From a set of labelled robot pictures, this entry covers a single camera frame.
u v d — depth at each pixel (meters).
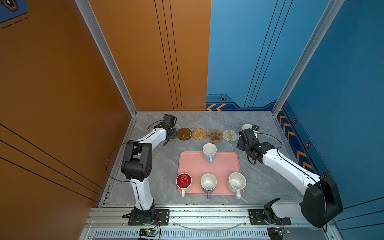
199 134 1.06
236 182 0.84
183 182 0.83
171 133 0.74
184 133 1.05
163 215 0.74
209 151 0.93
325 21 0.74
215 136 1.05
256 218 0.72
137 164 0.51
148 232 0.71
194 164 0.93
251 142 0.64
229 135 1.05
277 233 0.70
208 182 0.84
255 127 0.74
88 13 0.71
